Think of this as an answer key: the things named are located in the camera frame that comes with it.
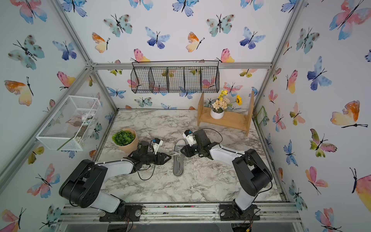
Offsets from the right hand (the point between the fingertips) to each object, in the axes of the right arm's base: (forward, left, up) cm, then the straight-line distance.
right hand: (184, 148), depth 88 cm
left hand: (-4, +9, -3) cm, 10 cm away
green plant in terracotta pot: (+2, +35, +3) cm, 35 cm away
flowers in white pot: (+23, -22, +15) cm, 35 cm away
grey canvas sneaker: (-5, +3, -4) cm, 7 cm away
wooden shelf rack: (+26, -37, -2) cm, 45 cm away
